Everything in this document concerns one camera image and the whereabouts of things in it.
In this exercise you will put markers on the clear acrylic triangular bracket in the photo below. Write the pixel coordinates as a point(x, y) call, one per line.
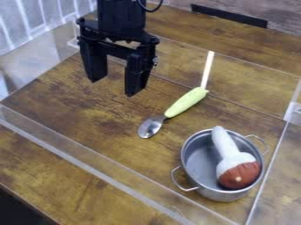
point(72, 41)

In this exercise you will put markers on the spoon with green handle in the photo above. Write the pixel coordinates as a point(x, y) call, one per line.
point(149, 126)

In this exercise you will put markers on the clear acrylic right panel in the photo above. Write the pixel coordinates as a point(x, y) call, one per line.
point(277, 205)

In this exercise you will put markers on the clear acrylic front barrier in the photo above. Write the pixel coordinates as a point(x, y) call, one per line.
point(151, 193)

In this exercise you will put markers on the black strip on table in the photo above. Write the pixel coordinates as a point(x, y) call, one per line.
point(258, 22)

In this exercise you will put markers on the toy mushroom brown cap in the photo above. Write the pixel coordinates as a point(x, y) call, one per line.
point(238, 168)

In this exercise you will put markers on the silver metal pot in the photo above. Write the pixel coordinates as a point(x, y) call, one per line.
point(199, 159)

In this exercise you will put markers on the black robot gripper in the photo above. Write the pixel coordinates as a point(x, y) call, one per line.
point(120, 22)

